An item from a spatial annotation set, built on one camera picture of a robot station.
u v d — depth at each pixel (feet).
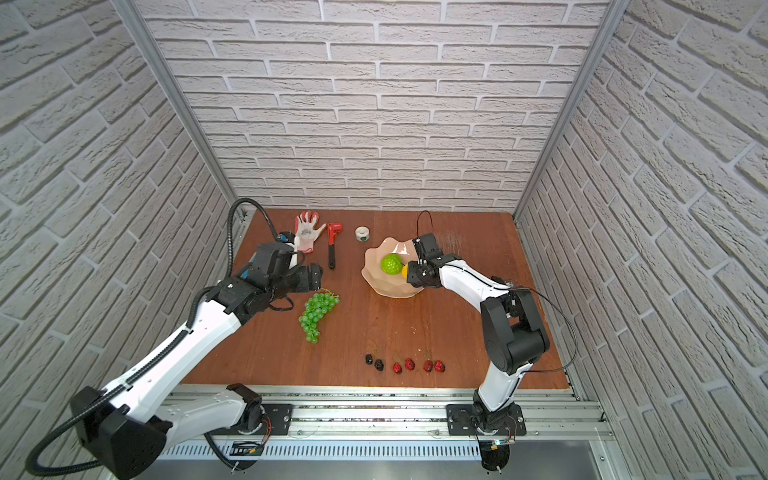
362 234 3.62
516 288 1.65
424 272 2.24
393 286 3.21
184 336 1.47
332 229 3.73
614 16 2.28
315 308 2.91
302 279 2.24
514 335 1.56
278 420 2.39
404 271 3.25
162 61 2.56
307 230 3.73
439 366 2.66
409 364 2.69
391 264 3.19
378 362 2.66
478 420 2.16
